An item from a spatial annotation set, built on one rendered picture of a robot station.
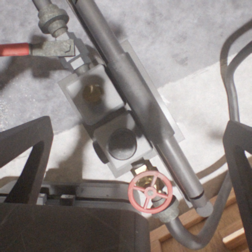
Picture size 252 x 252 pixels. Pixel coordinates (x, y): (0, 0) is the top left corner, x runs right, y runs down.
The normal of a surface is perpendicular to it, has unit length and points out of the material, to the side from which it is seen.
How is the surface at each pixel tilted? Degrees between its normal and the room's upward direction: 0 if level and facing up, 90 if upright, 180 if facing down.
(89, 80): 0
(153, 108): 26
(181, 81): 0
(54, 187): 0
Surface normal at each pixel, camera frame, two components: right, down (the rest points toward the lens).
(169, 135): 0.35, -0.14
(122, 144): -0.03, 0.09
